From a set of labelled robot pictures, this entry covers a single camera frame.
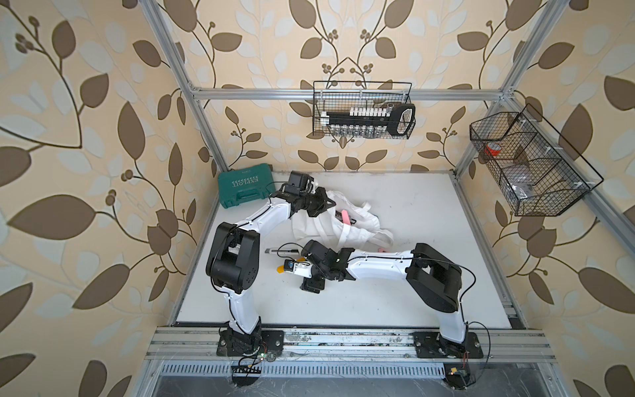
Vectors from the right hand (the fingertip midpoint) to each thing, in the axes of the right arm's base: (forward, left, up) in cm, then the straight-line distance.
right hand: (304, 273), depth 87 cm
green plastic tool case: (+42, +28, +3) cm, 50 cm away
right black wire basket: (+15, -73, +32) cm, 81 cm away
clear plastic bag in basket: (+14, -67, +31) cm, 75 cm away
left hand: (+21, -11, +16) cm, 29 cm away
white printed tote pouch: (+10, -22, +12) cm, 27 cm away
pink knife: (+22, -16, +3) cm, 27 cm away
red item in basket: (+32, -69, +27) cm, 81 cm away
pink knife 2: (+9, -29, -1) cm, 31 cm away
